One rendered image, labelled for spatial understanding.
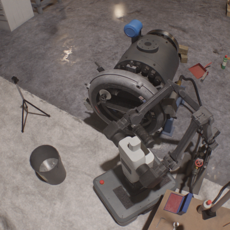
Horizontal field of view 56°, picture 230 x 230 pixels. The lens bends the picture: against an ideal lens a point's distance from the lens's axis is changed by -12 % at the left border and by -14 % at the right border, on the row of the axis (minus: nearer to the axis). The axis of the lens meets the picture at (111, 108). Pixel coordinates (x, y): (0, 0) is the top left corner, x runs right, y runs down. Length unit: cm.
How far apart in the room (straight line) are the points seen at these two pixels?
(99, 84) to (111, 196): 97
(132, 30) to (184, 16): 274
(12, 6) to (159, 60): 383
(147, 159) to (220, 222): 83
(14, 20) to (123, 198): 443
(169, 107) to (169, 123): 69
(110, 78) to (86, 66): 168
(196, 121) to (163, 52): 121
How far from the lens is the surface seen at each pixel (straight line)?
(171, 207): 188
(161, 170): 151
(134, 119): 168
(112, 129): 168
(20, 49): 459
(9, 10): 533
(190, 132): 136
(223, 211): 198
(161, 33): 276
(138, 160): 153
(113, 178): 219
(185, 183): 248
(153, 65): 221
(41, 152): 247
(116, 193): 213
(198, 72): 357
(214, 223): 193
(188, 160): 260
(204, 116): 134
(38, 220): 249
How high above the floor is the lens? 226
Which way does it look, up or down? 50 degrees down
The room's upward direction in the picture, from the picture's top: 7 degrees counter-clockwise
